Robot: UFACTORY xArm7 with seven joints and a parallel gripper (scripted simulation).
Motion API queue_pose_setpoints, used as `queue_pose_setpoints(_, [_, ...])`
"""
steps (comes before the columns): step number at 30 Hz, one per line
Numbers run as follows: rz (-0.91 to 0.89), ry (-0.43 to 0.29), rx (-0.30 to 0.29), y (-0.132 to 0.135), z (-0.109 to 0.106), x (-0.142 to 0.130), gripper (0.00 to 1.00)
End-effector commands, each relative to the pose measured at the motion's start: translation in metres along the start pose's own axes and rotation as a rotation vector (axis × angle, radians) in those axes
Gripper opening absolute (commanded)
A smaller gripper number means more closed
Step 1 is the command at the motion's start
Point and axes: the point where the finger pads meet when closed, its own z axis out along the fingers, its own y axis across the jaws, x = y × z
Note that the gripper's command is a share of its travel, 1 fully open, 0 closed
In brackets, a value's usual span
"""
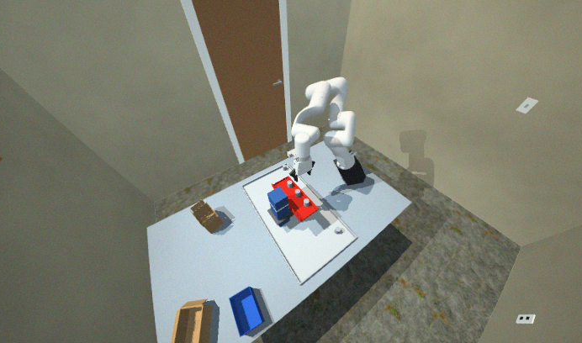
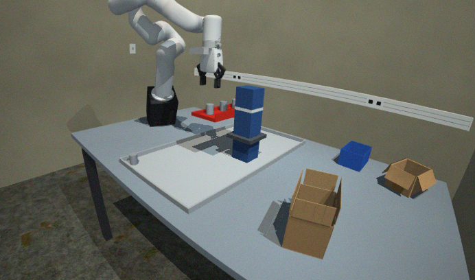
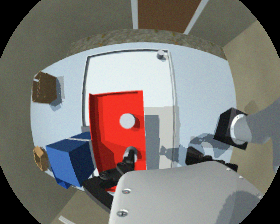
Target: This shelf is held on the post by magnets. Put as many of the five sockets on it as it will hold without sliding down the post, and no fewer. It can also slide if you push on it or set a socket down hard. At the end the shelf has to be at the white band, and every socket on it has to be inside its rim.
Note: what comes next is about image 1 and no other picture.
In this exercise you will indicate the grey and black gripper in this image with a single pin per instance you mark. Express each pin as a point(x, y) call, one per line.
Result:
point(301, 168)

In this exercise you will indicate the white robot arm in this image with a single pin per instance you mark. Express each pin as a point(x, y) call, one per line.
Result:
point(337, 141)

